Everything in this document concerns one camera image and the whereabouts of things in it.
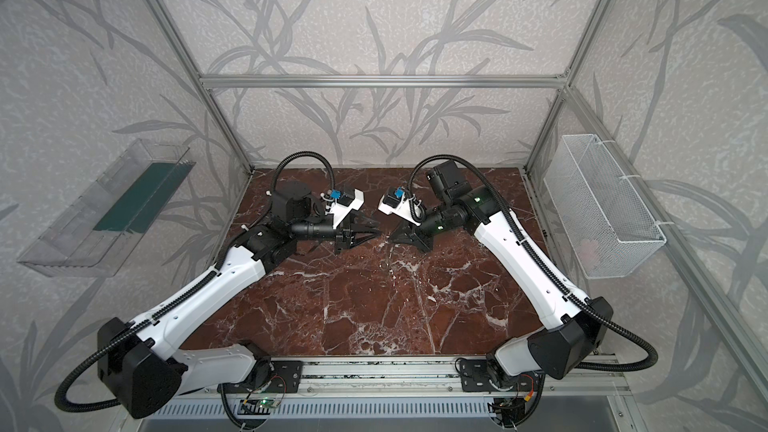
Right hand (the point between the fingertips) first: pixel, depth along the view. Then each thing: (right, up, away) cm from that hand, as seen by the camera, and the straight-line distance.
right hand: (394, 227), depth 68 cm
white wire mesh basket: (+44, 0, -8) cm, 45 cm away
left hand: (-3, +1, -3) cm, 4 cm away
